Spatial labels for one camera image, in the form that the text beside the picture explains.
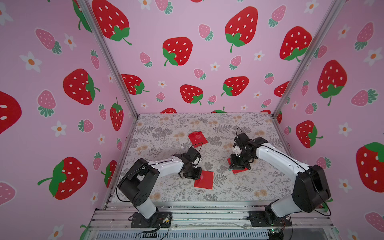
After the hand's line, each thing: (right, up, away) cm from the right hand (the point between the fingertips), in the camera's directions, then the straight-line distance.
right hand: (235, 167), depth 84 cm
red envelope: (-17, -10, +5) cm, 20 cm away
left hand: (-20, -7, +5) cm, 21 cm away
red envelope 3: (-22, +15, +24) cm, 36 cm away
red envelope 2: (+2, -4, +6) cm, 8 cm away
